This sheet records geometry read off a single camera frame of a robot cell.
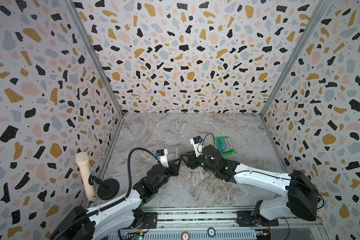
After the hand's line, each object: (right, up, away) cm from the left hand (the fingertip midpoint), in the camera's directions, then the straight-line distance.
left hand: (184, 158), depth 77 cm
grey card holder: (-1, +4, +1) cm, 4 cm away
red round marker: (+1, -34, -8) cm, 35 cm away
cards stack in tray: (+27, +5, +23) cm, 36 cm away
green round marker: (+13, -34, -6) cm, 37 cm away
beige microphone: (-42, +3, -15) cm, 44 cm away
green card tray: (+28, 0, +21) cm, 34 cm away
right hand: (0, +3, -2) cm, 4 cm away
